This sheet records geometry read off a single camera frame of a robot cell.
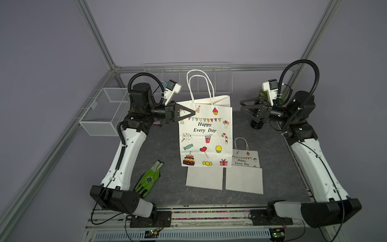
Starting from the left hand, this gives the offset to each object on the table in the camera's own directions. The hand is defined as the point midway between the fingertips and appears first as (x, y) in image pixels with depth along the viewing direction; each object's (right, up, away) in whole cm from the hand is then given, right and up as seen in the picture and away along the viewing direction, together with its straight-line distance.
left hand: (194, 116), depth 54 cm
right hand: (+18, +4, +3) cm, 18 cm away
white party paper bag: (+29, -32, +32) cm, 54 cm away
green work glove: (-27, -34, +31) cm, 53 cm away
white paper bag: (+6, -34, +33) cm, 47 cm away
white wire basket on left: (-50, +1, +27) cm, 57 cm away
